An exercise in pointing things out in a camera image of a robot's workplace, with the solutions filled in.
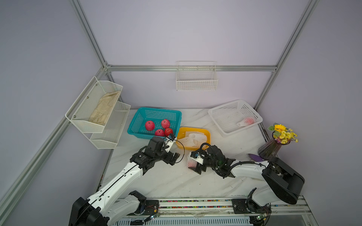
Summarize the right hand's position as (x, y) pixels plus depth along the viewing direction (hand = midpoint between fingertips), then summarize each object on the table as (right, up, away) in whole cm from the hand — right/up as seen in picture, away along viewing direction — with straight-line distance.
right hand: (193, 159), depth 86 cm
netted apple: (-20, +22, +18) cm, 35 cm away
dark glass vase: (+47, +7, -2) cm, 48 cm away
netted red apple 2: (-23, +16, +12) cm, 30 cm away
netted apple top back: (-1, 0, -5) cm, 5 cm away
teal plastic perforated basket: (-41, +19, +18) cm, 49 cm away
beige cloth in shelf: (-52, +29, -9) cm, 60 cm away
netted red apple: (-31, +21, +15) cm, 40 cm away
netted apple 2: (-17, +17, +12) cm, 27 cm away
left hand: (-13, +6, -6) cm, 16 cm away
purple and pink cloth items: (+42, 0, +4) cm, 42 cm away
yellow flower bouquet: (+47, +17, -12) cm, 52 cm away
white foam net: (+1, +12, +1) cm, 13 cm away
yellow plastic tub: (-5, +16, +14) cm, 22 cm away
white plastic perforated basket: (+29, +28, +27) cm, 49 cm away
